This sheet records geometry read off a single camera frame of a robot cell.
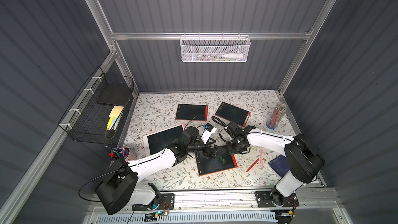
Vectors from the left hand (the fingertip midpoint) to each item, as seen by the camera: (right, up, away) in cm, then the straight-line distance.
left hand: (222, 149), depth 75 cm
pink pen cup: (-50, -1, +1) cm, 50 cm away
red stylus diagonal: (+18, -12, +10) cm, 24 cm away
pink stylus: (+24, -9, +13) cm, 29 cm away
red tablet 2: (+11, +16, +34) cm, 39 cm away
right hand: (+8, -5, +14) cm, 17 cm away
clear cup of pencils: (+34, +15, +15) cm, 40 cm away
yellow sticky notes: (-52, +16, -1) cm, 55 cm away
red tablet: (-17, +17, +35) cm, 42 cm away
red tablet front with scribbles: (+2, -10, +12) cm, 16 cm away
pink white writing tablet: (-38, -1, +18) cm, 42 cm away
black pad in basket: (-57, +27, +8) cm, 64 cm away
